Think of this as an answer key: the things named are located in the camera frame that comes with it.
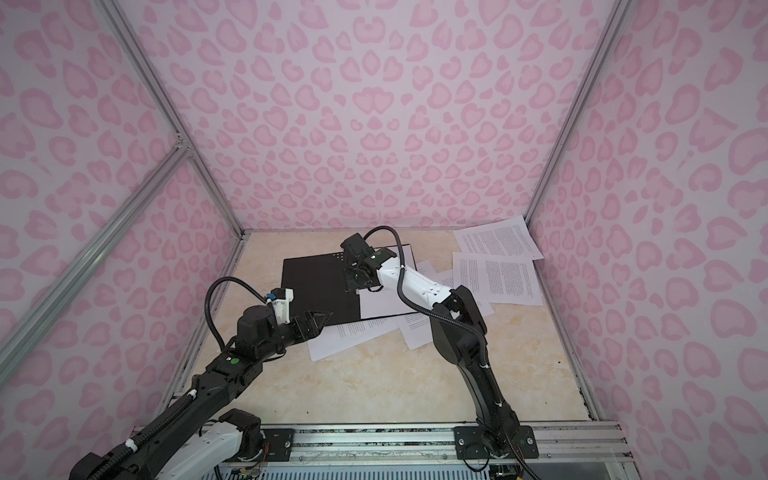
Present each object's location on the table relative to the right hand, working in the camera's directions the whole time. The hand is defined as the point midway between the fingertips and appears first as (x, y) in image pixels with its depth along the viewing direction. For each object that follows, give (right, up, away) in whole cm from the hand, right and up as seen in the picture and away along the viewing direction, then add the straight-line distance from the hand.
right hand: (356, 277), depth 92 cm
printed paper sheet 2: (+19, -16, +2) cm, 25 cm away
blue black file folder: (-16, -3, +15) cm, 22 cm away
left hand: (-8, -9, -13) cm, 17 cm away
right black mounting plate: (+30, -39, -19) cm, 53 cm away
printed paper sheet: (-7, -19, -1) cm, 20 cm away
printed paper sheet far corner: (+57, +14, +25) cm, 64 cm away
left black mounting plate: (-16, -39, -19) cm, 46 cm away
